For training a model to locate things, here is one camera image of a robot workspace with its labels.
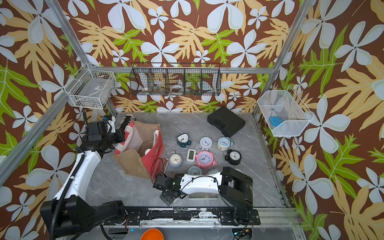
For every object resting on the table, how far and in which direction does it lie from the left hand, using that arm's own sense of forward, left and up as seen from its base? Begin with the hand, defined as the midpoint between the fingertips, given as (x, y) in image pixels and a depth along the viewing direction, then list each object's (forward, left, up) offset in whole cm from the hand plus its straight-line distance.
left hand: (124, 130), depth 82 cm
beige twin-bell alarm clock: (+4, -59, -18) cm, 62 cm away
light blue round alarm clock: (-15, -39, -18) cm, 46 cm away
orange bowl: (-46, -20, -18) cm, 53 cm away
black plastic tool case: (+23, -64, -18) cm, 70 cm away
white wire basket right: (+13, -92, +7) cm, 93 cm away
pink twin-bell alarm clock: (-8, -47, -19) cm, 51 cm away
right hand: (-27, -25, -21) cm, 42 cm away
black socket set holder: (+26, +14, -22) cm, 37 cm away
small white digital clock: (-5, -37, -19) cm, 42 cm away
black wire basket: (+37, -27, +9) cm, 46 cm away
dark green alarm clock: (+5, -32, -18) cm, 37 cm away
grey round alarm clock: (-9, -28, -18) cm, 34 cm away
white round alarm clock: (+4, -47, -19) cm, 51 cm away
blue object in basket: (+4, -83, +5) cm, 84 cm away
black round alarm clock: (-6, -64, -19) cm, 67 cm away
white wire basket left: (+22, +22, +12) cm, 33 cm away
